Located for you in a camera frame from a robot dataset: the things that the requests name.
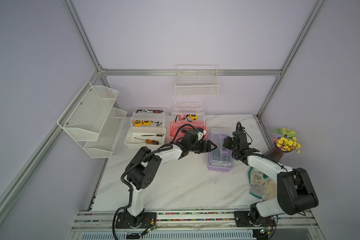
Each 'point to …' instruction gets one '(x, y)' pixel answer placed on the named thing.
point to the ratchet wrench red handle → (145, 111)
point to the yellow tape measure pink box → (194, 117)
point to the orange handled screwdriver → (153, 142)
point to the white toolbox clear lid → (147, 128)
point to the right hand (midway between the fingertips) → (228, 142)
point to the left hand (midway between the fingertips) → (212, 148)
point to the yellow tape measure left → (137, 123)
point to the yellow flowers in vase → (287, 143)
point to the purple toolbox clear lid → (221, 158)
